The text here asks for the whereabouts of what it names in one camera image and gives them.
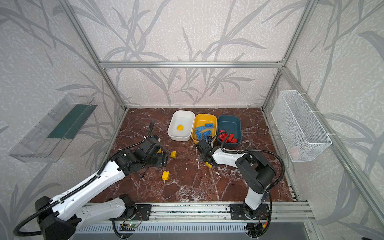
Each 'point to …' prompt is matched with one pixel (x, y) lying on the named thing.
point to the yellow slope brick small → (173, 154)
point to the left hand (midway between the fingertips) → (165, 154)
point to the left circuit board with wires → (130, 224)
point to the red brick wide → (222, 136)
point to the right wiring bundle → (256, 230)
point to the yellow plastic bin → (203, 125)
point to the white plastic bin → (184, 118)
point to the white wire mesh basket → (303, 136)
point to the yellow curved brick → (180, 127)
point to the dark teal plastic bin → (220, 142)
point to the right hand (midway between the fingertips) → (206, 150)
